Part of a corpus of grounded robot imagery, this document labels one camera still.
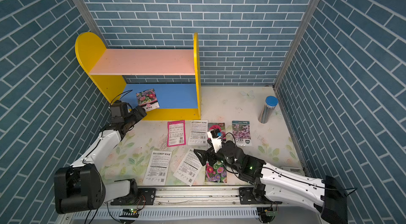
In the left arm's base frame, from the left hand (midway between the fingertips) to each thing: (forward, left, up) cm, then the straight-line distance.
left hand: (143, 111), depth 87 cm
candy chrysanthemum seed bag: (+9, 0, -1) cm, 9 cm away
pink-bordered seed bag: (-6, -17, -15) cm, 23 cm away
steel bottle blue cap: (+3, -71, +5) cm, 71 cm away
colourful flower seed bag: (-28, -41, -15) cm, 52 cm away
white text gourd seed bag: (-5, -30, -15) cm, 34 cm away
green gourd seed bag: (-25, -26, -15) cm, 39 cm away
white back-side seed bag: (-26, -10, -15) cm, 32 cm away
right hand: (-22, -34, +3) cm, 40 cm away
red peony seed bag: (0, -44, -15) cm, 47 cm away
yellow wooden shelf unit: (+8, -17, -1) cm, 19 cm away
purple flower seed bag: (-5, -57, -14) cm, 59 cm away
